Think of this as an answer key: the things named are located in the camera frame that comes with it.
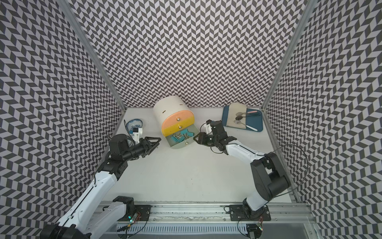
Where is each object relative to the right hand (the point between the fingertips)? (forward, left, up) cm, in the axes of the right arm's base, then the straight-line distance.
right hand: (196, 141), depth 86 cm
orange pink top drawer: (+11, +11, +9) cm, 18 cm away
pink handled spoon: (+31, -34, -11) cm, 47 cm away
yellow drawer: (+5, +14, +5) cm, 16 cm away
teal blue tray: (+24, -42, -9) cm, 50 cm away
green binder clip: (+8, +15, -8) cm, 19 cm away
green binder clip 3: (+12, +8, -7) cm, 16 cm away
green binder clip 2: (+9, +12, -9) cm, 18 cm away
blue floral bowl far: (+22, +47, -11) cm, 53 cm away
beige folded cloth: (+35, -29, -9) cm, 46 cm away
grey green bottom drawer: (+3, +14, -7) cm, 16 cm away
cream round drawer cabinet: (+19, +19, +11) cm, 29 cm away
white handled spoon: (+23, -30, -11) cm, 39 cm away
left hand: (-7, +18, +10) cm, 22 cm away
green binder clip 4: (+9, +7, -9) cm, 15 cm away
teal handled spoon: (+28, -33, -11) cm, 45 cm away
